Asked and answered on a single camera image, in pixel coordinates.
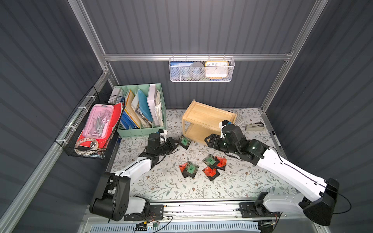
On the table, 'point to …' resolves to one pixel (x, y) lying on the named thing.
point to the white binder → (151, 101)
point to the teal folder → (143, 104)
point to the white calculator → (239, 120)
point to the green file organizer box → (133, 123)
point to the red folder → (86, 143)
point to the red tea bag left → (182, 167)
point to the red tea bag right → (222, 163)
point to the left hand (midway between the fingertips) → (180, 141)
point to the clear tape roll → (94, 145)
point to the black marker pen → (276, 139)
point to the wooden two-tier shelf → (199, 121)
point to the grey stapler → (256, 126)
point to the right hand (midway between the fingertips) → (210, 139)
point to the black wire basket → (72, 132)
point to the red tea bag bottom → (212, 174)
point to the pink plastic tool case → (99, 123)
